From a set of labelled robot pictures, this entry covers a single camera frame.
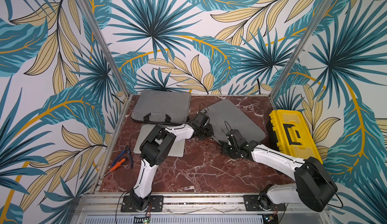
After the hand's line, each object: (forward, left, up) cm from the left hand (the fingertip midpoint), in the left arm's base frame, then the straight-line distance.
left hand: (214, 133), depth 95 cm
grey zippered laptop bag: (+21, +36, -1) cm, 42 cm away
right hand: (-11, -4, +1) cm, 12 cm away
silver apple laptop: (-11, +21, -2) cm, 24 cm away
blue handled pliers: (-12, +52, -2) cm, 53 cm away
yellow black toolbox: (-8, -39, +12) cm, 42 cm away
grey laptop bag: (+16, -9, -2) cm, 19 cm away
